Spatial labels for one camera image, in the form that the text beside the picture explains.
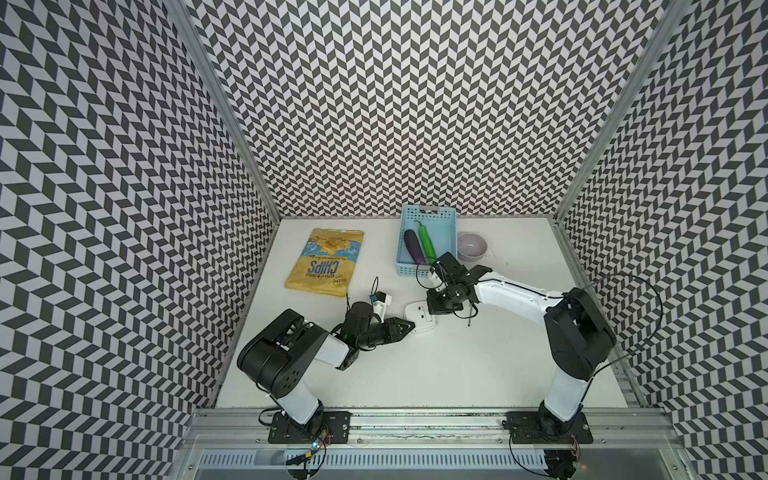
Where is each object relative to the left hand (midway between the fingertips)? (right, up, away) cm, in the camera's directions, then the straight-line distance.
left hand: (410, 330), depth 87 cm
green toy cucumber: (+8, +24, +21) cm, 33 cm away
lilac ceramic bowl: (+23, +24, +19) cm, 38 cm away
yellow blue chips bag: (-29, +19, +15) cm, 38 cm away
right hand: (+6, +5, +2) cm, 8 cm away
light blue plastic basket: (+13, +33, +29) cm, 46 cm away
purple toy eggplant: (+2, +24, +20) cm, 31 cm away
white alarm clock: (+2, +5, +2) cm, 6 cm away
